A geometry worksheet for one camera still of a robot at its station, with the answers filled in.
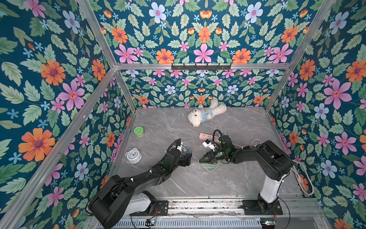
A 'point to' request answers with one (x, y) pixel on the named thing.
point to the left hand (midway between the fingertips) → (188, 153)
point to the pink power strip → (205, 137)
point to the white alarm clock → (133, 155)
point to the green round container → (139, 131)
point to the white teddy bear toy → (196, 116)
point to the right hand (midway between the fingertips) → (203, 159)
